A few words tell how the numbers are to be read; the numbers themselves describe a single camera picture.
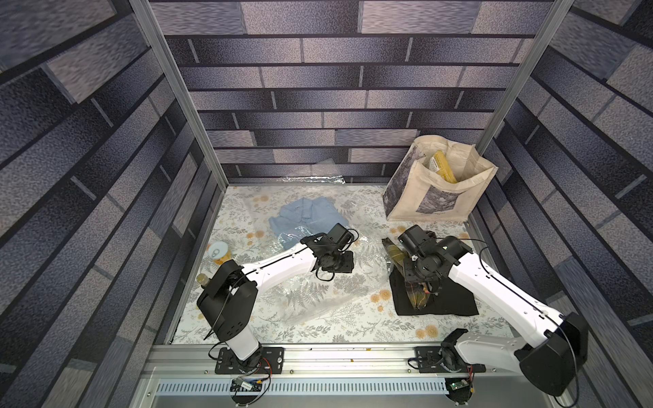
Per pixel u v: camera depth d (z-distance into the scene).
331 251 0.67
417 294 0.74
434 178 0.86
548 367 0.38
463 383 0.73
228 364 0.73
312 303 0.85
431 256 0.54
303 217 1.07
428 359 0.74
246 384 0.71
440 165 0.97
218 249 0.92
